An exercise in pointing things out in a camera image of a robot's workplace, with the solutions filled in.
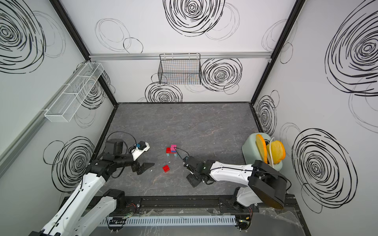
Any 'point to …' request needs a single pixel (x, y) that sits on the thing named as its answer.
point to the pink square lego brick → (173, 148)
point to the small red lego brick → (166, 168)
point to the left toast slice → (261, 144)
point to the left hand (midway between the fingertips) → (148, 155)
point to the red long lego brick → (168, 150)
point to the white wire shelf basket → (74, 93)
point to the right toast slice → (278, 150)
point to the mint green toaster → (251, 152)
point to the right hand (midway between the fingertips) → (193, 178)
